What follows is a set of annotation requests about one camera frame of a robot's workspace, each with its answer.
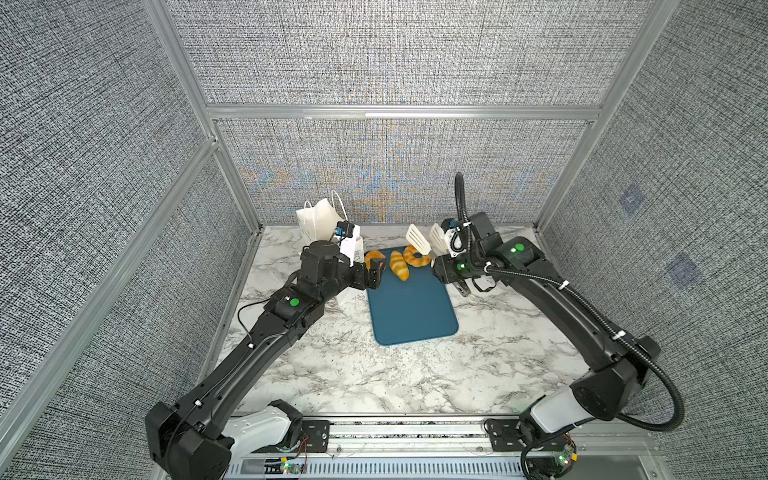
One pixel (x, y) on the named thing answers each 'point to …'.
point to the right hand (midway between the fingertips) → (440, 264)
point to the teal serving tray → (418, 309)
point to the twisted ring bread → (410, 258)
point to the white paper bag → (318, 222)
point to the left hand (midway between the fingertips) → (369, 256)
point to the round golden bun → (373, 254)
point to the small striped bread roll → (399, 265)
